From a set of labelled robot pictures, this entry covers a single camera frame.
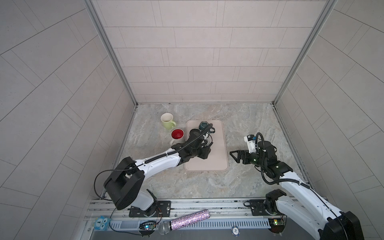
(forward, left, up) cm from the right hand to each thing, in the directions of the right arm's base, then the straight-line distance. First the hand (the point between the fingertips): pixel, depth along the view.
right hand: (235, 152), depth 81 cm
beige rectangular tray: (0, +9, -9) cm, 13 cm away
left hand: (+4, +14, -1) cm, 14 cm away
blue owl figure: (-27, +65, -5) cm, 71 cm away
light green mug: (+27, +40, +1) cm, 48 cm away
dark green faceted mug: (+19, +16, +3) cm, 25 cm away
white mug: (+16, +33, -5) cm, 37 cm away
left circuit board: (-30, +44, -5) cm, 54 cm away
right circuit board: (-32, -14, -11) cm, 37 cm away
